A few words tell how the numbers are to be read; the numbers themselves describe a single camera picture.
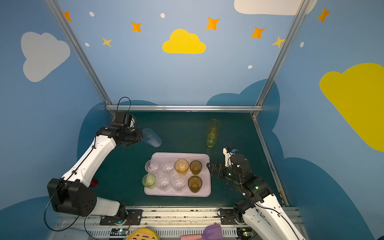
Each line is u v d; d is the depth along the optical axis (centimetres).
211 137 101
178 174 85
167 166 86
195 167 89
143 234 68
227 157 67
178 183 85
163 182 86
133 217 74
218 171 63
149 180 86
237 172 53
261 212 45
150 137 87
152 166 86
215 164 64
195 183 84
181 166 90
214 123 100
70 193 40
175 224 73
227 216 75
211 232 71
